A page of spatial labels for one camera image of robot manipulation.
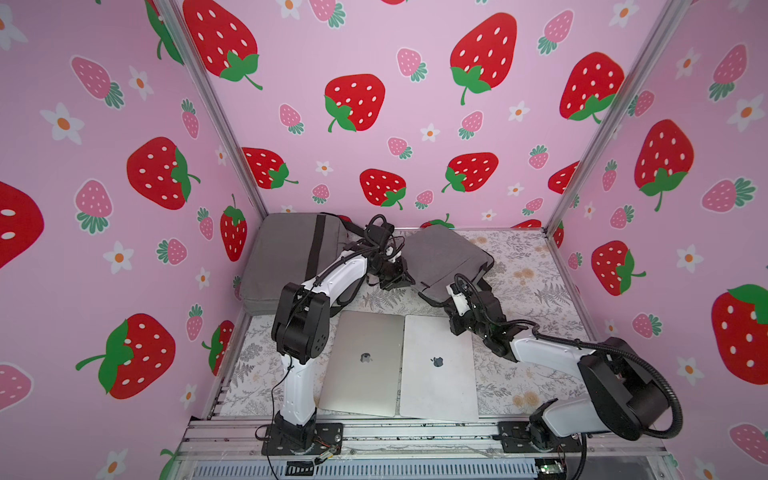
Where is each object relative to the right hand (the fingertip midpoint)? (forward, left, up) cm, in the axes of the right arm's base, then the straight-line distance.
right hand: (444, 309), depth 89 cm
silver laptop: (-16, +23, -7) cm, 29 cm away
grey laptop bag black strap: (+20, +57, +1) cm, 60 cm away
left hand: (+6, +9, +5) cm, 12 cm away
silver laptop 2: (-18, +1, -8) cm, 20 cm away
